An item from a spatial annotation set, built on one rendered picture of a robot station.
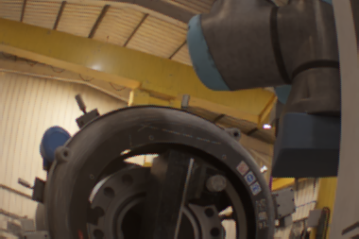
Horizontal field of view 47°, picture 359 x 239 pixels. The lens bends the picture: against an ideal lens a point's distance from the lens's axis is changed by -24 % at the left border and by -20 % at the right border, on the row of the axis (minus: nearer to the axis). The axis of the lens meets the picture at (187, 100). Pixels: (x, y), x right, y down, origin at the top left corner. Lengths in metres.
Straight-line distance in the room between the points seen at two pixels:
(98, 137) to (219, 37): 0.50
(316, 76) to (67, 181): 0.69
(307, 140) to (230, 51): 0.24
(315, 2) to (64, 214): 0.79
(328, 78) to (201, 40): 0.26
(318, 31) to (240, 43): 0.16
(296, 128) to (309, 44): 0.16
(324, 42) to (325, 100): 0.12
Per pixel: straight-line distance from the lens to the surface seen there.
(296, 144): 0.70
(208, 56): 0.88
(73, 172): 1.21
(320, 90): 0.74
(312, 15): 0.83
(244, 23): 0.87
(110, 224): 1.36
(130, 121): 1.30
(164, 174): 1.29
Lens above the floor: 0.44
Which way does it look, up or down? 23 degrees up
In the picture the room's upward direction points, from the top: 8 degrees clockwise
